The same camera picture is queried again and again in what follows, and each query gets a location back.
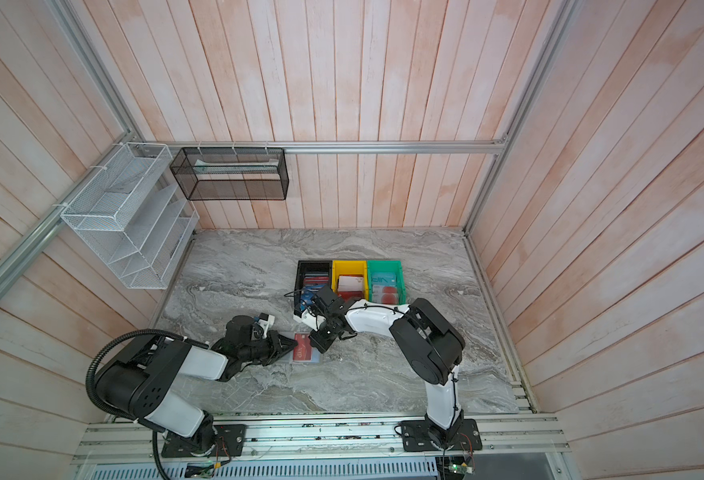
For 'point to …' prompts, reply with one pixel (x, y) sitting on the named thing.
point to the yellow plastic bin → (347, 268)
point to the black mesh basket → (232, 173)
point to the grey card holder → (304, 352)
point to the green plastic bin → (386, 282)
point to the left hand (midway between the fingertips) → (298, 348)
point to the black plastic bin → (311, 277)
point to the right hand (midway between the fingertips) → (313, 342)
